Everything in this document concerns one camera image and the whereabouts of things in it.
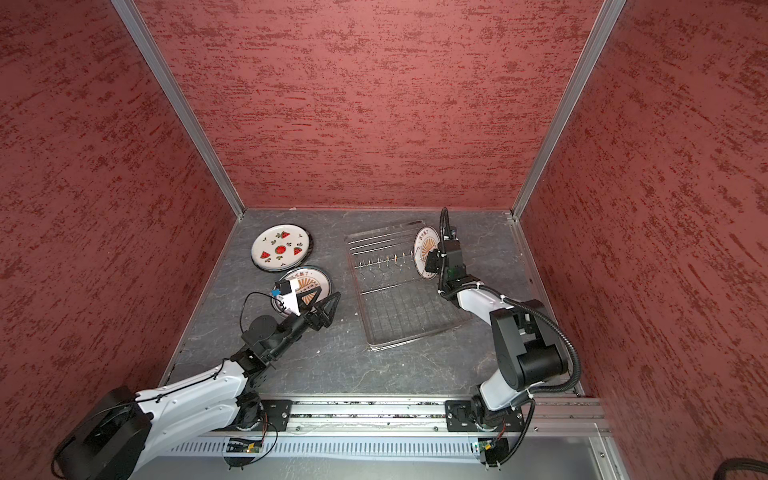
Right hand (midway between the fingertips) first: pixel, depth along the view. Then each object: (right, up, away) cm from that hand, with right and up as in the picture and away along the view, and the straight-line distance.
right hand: (432, 255), depth 94 cm
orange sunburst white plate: (-42, -8, +4) cm, 43 cm away
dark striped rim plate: (-43, +1, +12) cm, 45 cm away
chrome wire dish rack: (-11, -16, -1) cm, 20 cm away
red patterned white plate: (-1, +5, +3) cm, 6 cm away
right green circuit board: (+12, -47, -24) cm, 54 cm away
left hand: (-29, -10, -16) cm, 35 cm away
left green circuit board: (-51, -47, -22) cm, 72 cm away
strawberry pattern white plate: (-54, +2, +12) cm, 56 cm away
